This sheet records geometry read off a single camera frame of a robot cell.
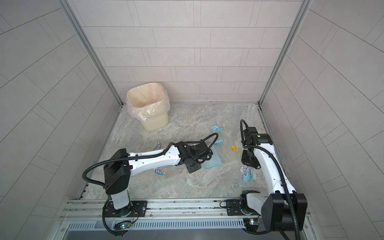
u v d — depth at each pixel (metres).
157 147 0.91
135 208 0.70
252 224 0.68
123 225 0.65
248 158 0.67
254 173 0.82
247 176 0.79
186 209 0.72
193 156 0.57
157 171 0.81
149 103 0.83
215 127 1.01
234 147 0.92
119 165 0.50
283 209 0.38
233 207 0.71
